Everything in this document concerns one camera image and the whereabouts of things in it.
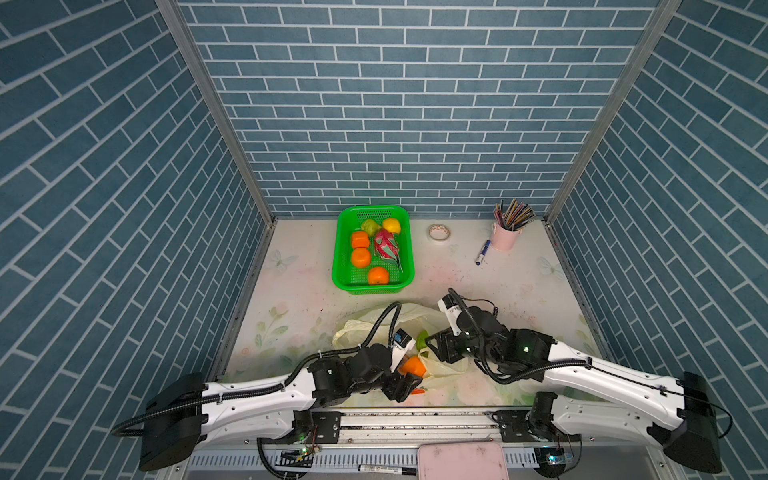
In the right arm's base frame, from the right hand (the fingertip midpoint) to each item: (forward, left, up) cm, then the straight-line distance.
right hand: (428, 337), depth 73 cm
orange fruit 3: (-4, +4, -9) cm, 10 cm away
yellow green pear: (+45, +22, -9) cm, 51 cm away
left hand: (-8, +3, -7) cm, 11 cm away
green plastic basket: (+25, +25, -14) cm, 38 cm away
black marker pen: (-26, +2, -15) cm, 30 cm away
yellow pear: (+47, +14, -9) cm, 50 cm away
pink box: (-23, -9, -14) cm, 29 cm away
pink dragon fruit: (+35, +15, -6) cm, 38 cm away
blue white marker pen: (+40, -20, -14) cm, 47 cm away
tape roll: (+50, -4, -15) cm, 52 cm away
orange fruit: (+32, +23, -10) cm, 40 cm away
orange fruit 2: (+24, +16, -11) cm, 31 cm away
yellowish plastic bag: (+9, +3, -12) cm, 16 cm away
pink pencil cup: (+44, -27, -10) cm, 52 cm away
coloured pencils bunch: (+49, -31, -2) cm, 58 cm away
